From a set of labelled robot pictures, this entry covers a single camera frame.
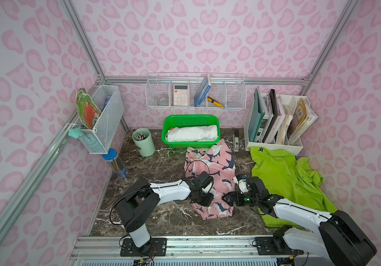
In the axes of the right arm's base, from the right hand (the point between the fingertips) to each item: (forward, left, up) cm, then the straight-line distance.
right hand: (228, 198), depth 85 cm
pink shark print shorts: (+23, +4, -1) cm, 24 cm away
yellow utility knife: (+48, +6, +24) cm, 54 cm away
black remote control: (+36, -8, +1) cm, 37 cm away
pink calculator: (+48, +26, +28) cm, 62 cm away
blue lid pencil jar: (+12, +58, +12) cm, 60 cm away
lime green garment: (+15, -33, -2) cm, 36 cm away
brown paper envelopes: (+37, -42, +22) cm, 60 cm away
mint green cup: (+27, +47, +14) cm, 56 cm away
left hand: (0, +9, -1) cm, 9 cm away
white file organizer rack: (+32, -25, +23) cm, 46 cm away
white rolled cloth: (+37, +17, +9) cm, 42 cm away
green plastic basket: (+51, +36, +5) cm, 63 cm away
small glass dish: (+45, +36, +27) cm, 64 cm away
